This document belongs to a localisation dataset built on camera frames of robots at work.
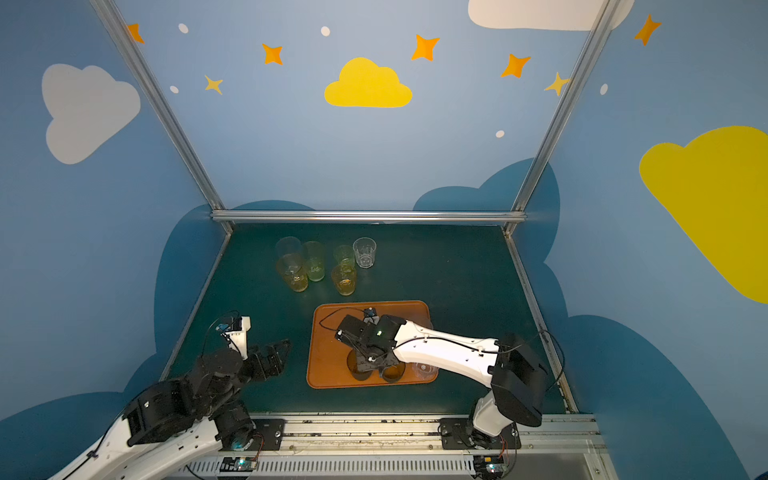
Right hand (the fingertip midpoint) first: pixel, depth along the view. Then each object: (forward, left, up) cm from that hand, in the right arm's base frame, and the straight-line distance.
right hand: (371, 357), depth 78 cm
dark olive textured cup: (-2, +5, -1) cm, 5 cm away
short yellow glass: (+30, +12, -5) cm, 33 cm away
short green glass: (+38, +13, -2) cm, 40 cm away
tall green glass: (+34, +23, -2) cm, 41 cm away
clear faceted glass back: (+43, +6, -6) cm, 44 cm away
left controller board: (-25, +30, -9) cm, 40 cm away
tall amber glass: (+29, +29, 0) cm, 41 cm away
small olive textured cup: (-2, -6, -7) cm, 10 cm away
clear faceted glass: (0, -15, -8) cm, 17 cm away
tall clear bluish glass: (+36, +31, +3) cm, 48 cm away
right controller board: (-22, -30, -10) cm, 39 cm away
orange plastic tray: (+1, +13, -10) cm, 17 cm away
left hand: (-3, +21, +10) cm, 23 cm away
